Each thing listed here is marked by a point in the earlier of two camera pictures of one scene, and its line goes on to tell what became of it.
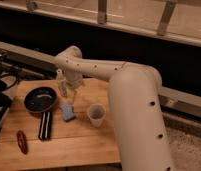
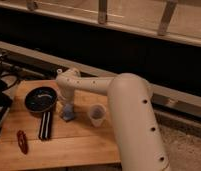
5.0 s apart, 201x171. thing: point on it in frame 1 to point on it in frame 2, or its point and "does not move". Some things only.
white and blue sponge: x=67 y=111 does not move
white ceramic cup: x=96 y=113 does not move
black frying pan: x=42 y=100 does not move
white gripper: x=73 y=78 to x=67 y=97
